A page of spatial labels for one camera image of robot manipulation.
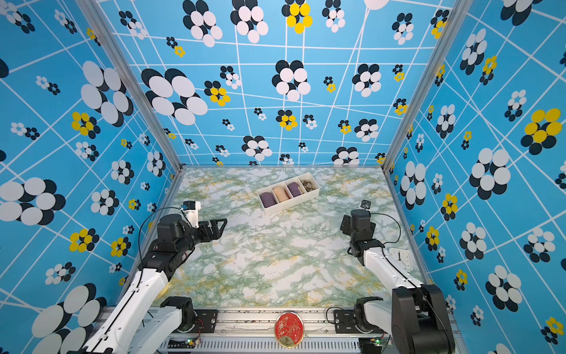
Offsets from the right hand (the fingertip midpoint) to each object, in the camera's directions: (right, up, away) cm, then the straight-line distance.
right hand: (358, 219), depth 89 cm
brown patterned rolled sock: (-19, +14, +16) cm, 29 cm away
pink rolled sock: (-32, +10, +13) cm, 36 cm away
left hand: (-55, +1, -9) cm, 55 cm away
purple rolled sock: (-26, +12, +15) cm, 32 cm away
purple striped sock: (-38, +8, +10) cm, 40 cm away
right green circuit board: (0, -37, -18) cm, 41 cm away
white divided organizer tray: (-29, +11, +13) cm, 34 cm away
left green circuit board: (-64, -38, -17) cm, 77 cm away
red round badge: (-29, -32, -20) cm, 47 cm away
